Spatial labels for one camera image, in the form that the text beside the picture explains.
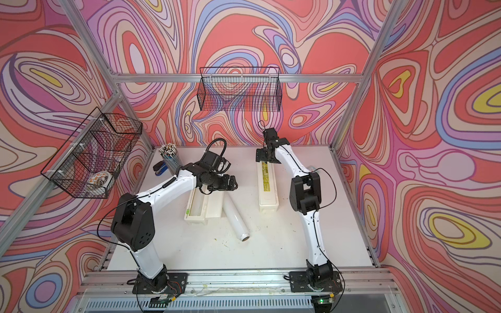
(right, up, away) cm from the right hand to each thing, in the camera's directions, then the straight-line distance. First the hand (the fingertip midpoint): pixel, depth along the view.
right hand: (267, 162), depth 103 cm
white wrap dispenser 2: (-32, -20, -16) cm, 40 cm away
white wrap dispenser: (-1, -15, -14) cm, 21 cm away
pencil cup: (-49, +5, -9) cm, 50 cm away
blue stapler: (-60, -3, +4) cm, 60 cm away
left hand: (-17, -11, -14) cm, 25 cm away
